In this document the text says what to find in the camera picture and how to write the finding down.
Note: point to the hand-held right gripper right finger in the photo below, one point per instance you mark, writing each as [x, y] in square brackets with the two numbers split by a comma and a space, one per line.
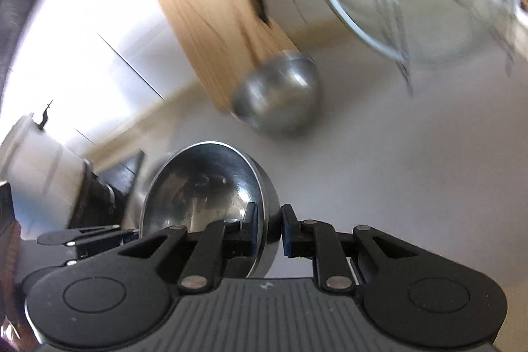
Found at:
[289, 230]

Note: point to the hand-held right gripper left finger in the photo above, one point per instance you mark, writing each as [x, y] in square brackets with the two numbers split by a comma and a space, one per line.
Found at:
[247, 230]

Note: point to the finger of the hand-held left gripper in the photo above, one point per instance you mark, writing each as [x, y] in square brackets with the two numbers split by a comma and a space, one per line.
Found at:
[82, 234]
[103, 251]

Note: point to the stainless steel bowl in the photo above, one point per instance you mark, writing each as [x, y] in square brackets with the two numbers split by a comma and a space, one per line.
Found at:
[280, 96]
[198, 187]

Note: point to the black gas stove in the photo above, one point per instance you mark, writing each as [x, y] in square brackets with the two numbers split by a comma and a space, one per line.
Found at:
[99, 195]

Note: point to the large steel pot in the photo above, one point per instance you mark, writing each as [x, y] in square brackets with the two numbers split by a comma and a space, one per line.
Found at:
[37, 179]

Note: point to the wooden knife block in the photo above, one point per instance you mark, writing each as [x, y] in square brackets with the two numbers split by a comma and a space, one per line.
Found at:
[206, 18]

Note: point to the black range hood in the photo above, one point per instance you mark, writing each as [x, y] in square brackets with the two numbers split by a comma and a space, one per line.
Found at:
[16, 5]

